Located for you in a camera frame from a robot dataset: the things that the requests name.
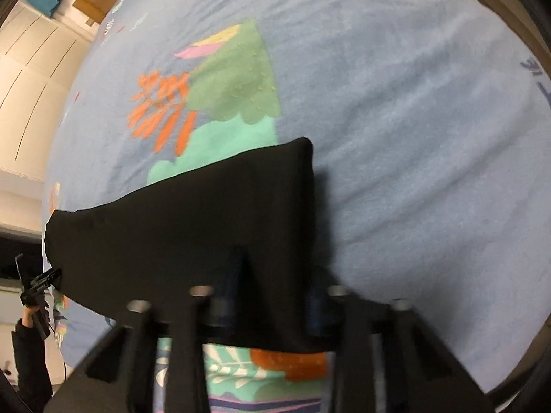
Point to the white wardrobe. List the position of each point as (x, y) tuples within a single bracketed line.
[(39, 61)]

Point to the left hand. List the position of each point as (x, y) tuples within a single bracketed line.
[(29, 312)]

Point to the blue patterned bed sheet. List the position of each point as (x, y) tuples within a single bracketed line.
[(430, 121)]

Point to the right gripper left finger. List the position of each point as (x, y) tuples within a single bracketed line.
[(118, 374)]

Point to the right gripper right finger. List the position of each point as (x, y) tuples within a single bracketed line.
[(388, 352)]

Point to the black left sleeve forearm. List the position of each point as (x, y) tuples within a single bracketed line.
[(34, 384)]

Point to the black pants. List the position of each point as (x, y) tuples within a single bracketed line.
[(244, 226)]

